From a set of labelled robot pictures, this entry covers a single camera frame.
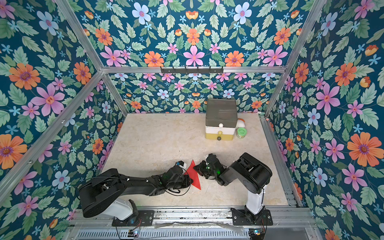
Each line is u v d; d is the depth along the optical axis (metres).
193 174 0.89
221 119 0.91
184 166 0.82
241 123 1.06
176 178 0.70
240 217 0.73
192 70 0.93
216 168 0.73
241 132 1.03
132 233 0.72
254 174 0.50
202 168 0.83
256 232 0.72
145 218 0.74
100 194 0.44
